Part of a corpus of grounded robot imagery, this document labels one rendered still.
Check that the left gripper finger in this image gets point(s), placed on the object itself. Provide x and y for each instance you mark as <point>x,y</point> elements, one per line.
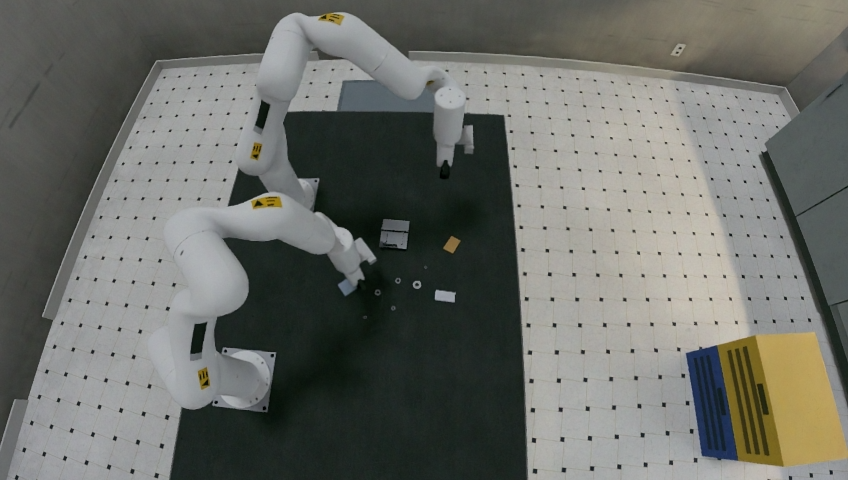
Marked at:
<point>443,173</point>

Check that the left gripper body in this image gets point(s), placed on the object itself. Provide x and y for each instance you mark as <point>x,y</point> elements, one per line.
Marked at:
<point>444,152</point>

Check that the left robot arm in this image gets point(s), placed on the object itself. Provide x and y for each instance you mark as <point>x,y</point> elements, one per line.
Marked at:
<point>342,35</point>

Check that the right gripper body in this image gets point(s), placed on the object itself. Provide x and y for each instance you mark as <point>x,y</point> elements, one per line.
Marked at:
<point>354,276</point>

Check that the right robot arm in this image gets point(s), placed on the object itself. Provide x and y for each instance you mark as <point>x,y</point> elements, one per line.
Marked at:
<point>218,285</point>

